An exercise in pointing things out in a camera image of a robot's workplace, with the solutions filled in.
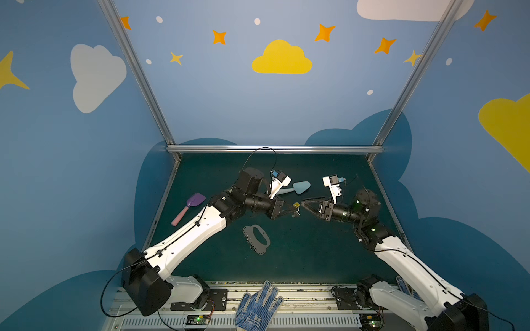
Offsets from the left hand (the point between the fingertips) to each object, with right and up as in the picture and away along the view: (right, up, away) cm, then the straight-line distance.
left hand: (295, 210), depth 66 cm
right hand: (+3, +2, +2) cm, 5 cm away
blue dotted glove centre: (-15, -38, +5) cm, 42 cm away
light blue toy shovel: (+7, +5, +39) cm, 41 cm away
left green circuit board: (-34, -39, +5) cm, 52 cm away
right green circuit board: (+28, -40, +5) cm, 49 cm away
